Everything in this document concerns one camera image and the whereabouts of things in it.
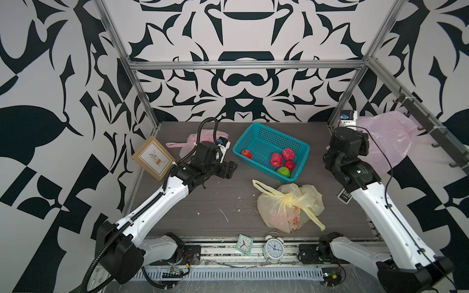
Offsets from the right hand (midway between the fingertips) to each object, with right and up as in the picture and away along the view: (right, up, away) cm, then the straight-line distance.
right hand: (361, 132), depth 63 cm
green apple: (-19, -18, +29) cm, 39 cm away
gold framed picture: (-83, -11, +31) cm, 89 cm away
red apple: (-22, -12, +33) cm, 42 cm away
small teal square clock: (-39, -45, +13) cm, 61 cm away
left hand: (-46, -11, +15) cm, 50 cm away
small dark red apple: (-15, -15, +33) cm, 39 cm away
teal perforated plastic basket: (-26, -3, +46) cm, 53 cm away
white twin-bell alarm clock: (-28, -45, +10) cm, 54 cm away
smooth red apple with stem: (-37, -9, +36) cm, 52 cm away
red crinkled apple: (-14, -10, +37) cm, 40 cm away
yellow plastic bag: (-22, -29, +10) cm, 38 cm away
